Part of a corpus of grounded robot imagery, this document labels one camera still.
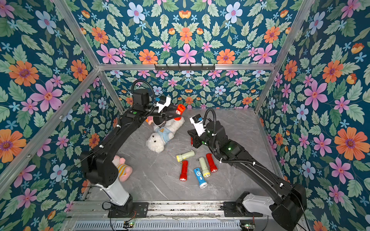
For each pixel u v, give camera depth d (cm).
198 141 62
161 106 62
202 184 79
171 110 69
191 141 102
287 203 37
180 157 89
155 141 91
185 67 92
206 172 84
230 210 71
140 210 74
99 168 46
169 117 69
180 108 66
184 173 84
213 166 88
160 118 63
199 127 60
